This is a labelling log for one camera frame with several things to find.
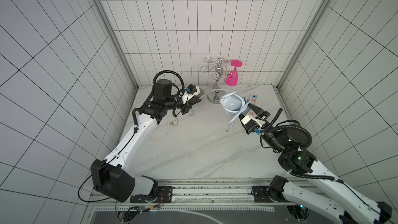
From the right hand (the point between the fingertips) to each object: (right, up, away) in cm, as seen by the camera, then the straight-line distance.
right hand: (244, 99), depth 57 cm
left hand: (-19, -1, +15) cm, 24 cm away
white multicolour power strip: (+23, 0, +52) cm, 57 cm away
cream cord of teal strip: (-34, -15, +40) cm, 55 cm away
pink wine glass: (+5, +14, +45) cm, 47 cm away
